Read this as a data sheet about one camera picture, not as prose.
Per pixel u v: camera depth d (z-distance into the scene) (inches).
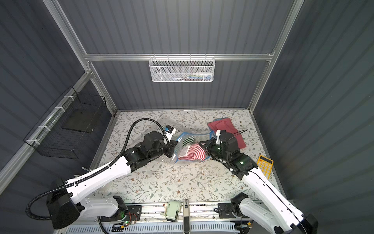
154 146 22.4
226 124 42.0
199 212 29.8
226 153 21.5
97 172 18.0
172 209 27.8
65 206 14.9
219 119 43.5
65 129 28.8
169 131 25.4
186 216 27.4
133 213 28.6
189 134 30.4
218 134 27.5
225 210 28.5
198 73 35.9
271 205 16.3
